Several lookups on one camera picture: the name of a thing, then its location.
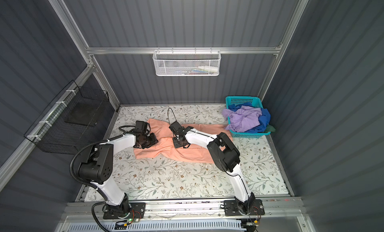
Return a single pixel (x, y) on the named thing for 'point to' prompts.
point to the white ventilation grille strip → (225, 225)
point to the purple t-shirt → (242, 118)
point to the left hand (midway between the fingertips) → (157, 141)
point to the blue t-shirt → (264, 118)
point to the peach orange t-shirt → (159, 130)
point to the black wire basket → (63, 127)
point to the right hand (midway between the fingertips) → (180, 143)
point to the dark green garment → (269, 128)
